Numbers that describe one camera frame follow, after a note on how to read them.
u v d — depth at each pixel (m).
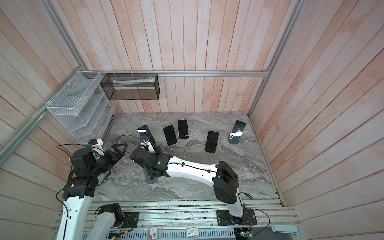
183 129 1.04
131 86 0.96
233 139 1.00
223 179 0.44
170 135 0.98
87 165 0.52
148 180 0.86
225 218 0.73
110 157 0.61
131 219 0.73
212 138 0.93
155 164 0.54
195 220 0.75
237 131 0.98
